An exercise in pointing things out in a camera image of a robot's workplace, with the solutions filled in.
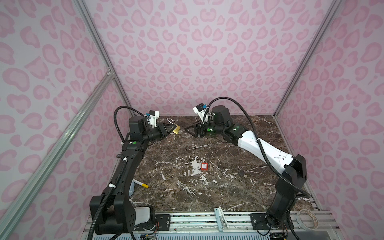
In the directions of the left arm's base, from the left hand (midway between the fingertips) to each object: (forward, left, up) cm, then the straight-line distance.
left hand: (175, 124), depth 74 cm
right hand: (-1, -7, 0) cm, 7 cm away
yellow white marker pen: (-18, +23, -30) cm, 42 cm away
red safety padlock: (-9, -15, -29) cm, 33 cm away
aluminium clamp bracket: (-37, -21, -28) cm, 51 cm away
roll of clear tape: (-38, -59, -29) cm, 76 cm away
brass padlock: (-2, 0, -3) cm, 3 cm away
